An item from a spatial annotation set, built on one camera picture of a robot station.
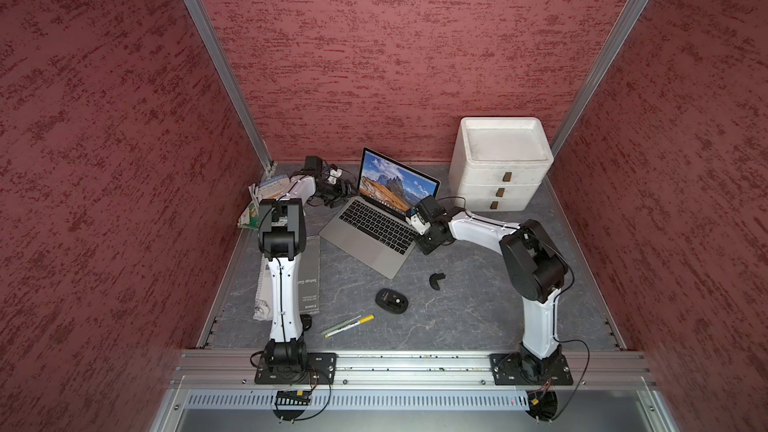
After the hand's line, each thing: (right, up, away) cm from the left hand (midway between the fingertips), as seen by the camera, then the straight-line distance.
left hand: (354, 198), depth 106 cm
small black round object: (-10, -33, -25) cm, 43 cm away
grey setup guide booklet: (-12, -24, -16) cm, 31 cm away
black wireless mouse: (+14, -29, -23) cm, 39 cm away
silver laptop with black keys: (+7, -9, -5) cm, 13 cm away
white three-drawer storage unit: (+46, +11, -18) cm, 51 cm away
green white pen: (0, -34, -25) cm, 43 cm away
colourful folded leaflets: (-33, +5, +5) cm, 34 cm away
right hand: (+25, -16, -8) cm, 31 cm away
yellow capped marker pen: (+2, -34, -26) cm, 43 cm away
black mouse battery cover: (+27, -25, -16) cm, 40 cm away
